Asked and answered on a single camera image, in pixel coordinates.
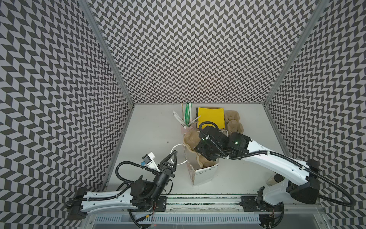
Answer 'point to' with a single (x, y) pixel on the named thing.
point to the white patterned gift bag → (199, 175)
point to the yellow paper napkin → (216, 116)
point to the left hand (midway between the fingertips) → (179, 153)
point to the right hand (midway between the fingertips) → (196, 155)
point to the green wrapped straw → (187, 113)
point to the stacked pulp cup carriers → (232, 123)
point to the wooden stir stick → (183, 112)
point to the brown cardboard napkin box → (197, 112)
